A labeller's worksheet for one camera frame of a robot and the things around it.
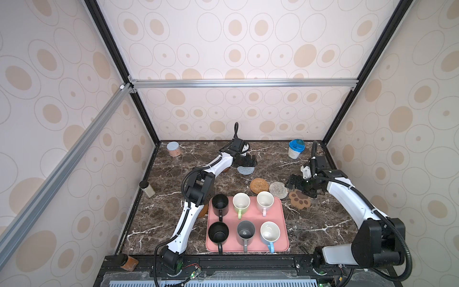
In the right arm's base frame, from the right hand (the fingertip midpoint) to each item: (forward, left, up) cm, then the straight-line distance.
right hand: (300, 187), depth 86 cm
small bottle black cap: (-3, +76, +1) cm, 76 cm away
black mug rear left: (-7, +39, -6) cm, 40 cm away
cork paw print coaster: (-2, -2, -10) cm, 10 cm away
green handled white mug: (-6, +28, -5) cm, 29 cm away
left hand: (+20, +21, -5) cm, 29 cm away
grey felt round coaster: (+17, +26, -10) cm, 33 cm away
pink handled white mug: (-4, +17, -7) cm, 19 cm away
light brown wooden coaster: (-18, +42, +10) cm, 47 cm away
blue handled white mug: (-19, +15, -7) cm, 25 cm away
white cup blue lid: (+29, -3, -1) cm, 29 cm away
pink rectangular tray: (-10, +22, -10) cm, 26 cm away
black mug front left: (-20, +38, -8) cm, 44 cm away
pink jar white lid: (+27, +71, -3) cm, 76 cm away
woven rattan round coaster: (+6, +20, -9) cm, 23 cm away
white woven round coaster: (+4, +8, -10) cm, 14 cm away
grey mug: (-19, +26, -9) cm, 34 cm away
